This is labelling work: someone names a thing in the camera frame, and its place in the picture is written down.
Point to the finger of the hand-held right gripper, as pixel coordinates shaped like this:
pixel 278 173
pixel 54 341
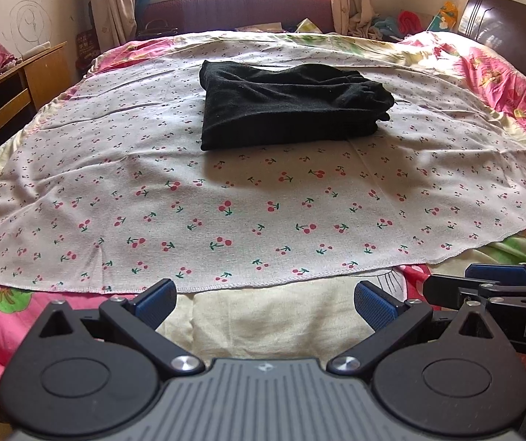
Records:
pixel 446 290
pixel 497 274

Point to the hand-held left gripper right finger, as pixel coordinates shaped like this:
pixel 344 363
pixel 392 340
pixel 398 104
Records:
pixel 375 305

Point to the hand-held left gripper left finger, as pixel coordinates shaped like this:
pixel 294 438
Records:
pixel 155 305

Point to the black pants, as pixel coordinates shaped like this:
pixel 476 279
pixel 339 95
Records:
pixel 290 105

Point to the colourful cartoon quilt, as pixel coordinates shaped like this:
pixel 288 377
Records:
pixel 253 312

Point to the cherry print sheet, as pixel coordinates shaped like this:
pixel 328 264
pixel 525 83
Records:
pixel 244 202

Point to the dark wooden headboard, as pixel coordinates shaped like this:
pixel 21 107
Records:
pixel 511 32

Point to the wooden cabinet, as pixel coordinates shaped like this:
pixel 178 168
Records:
pixel 47 73

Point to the colourful toy packet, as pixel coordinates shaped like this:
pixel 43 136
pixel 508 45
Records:
pixel 444 17

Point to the red box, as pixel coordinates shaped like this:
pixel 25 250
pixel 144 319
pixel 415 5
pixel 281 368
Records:
pixel 86 50

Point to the blue cloth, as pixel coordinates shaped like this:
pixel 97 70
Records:
pixel 387 27

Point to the dark handbag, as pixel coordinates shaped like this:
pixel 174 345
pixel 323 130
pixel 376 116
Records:
pixel 155 30

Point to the white object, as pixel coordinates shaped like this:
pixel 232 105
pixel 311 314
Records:
pixel 36 50

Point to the yellow green packet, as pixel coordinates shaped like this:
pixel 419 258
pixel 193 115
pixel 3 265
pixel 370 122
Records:
pixel 309 26

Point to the beige patterned curtain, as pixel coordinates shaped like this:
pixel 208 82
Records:
pixel 352 0
pixel 111 4

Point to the maroon padded bench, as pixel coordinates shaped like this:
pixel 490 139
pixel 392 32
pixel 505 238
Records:
pixel 244 11

